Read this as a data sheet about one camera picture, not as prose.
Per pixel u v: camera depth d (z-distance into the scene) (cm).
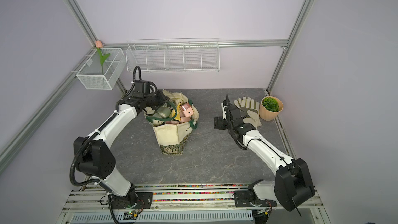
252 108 108
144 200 74
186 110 89
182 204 73
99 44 90
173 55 99
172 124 83
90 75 81
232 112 63
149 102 72
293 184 41
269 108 97
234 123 63
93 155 45
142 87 66
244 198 74
